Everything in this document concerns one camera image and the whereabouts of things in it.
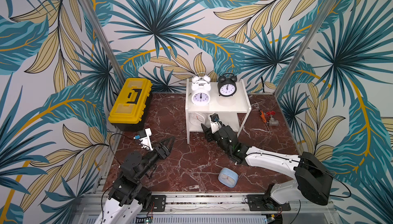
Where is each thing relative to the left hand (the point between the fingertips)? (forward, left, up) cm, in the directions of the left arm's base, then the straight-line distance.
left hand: (173, 140), depth 67 cm
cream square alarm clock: (+15, -10, -4) cm, 18 cm away
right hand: (+14, -16, -5) cm, 21 cm away
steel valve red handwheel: (+26, -60, -21) cm, 69 cm away
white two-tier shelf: (+19, -20, +8) cm, 29 cm away
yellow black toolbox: (+20, +29, -8) cm, 36 cm away
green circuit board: (-27, +14, -28) cm, 41 cm away
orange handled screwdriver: (+33, -56, -23) cm, 69 cm away
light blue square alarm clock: (-10, -27, -19) cm, 34 cm away
